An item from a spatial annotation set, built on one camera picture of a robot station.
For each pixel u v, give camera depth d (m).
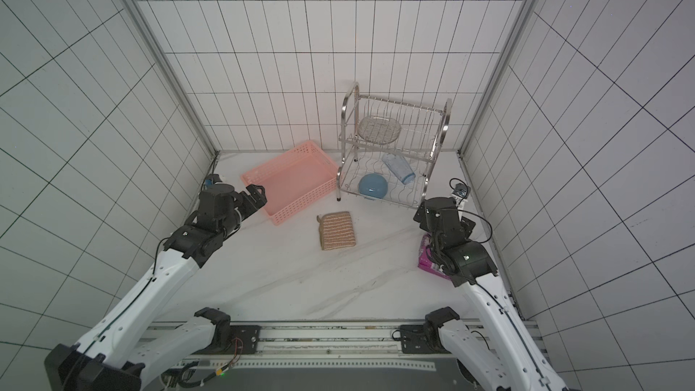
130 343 0.41
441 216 0.50
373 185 1.01
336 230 0.93
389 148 0.84
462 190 0.59
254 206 0.68
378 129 0.90
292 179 1.07
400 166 1.01
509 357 0.39
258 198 0.69
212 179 0.66
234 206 0.59
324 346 0.73
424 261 0.83
